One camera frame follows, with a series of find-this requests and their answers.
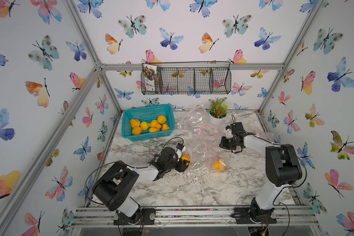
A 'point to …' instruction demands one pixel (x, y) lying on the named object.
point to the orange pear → (134, 123)
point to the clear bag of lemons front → (206, 155)
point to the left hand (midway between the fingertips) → (188, 160)
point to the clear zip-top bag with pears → (269, 136)
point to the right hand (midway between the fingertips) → (220, 143)
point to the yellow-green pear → (144, 125)
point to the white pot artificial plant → (218, 110)
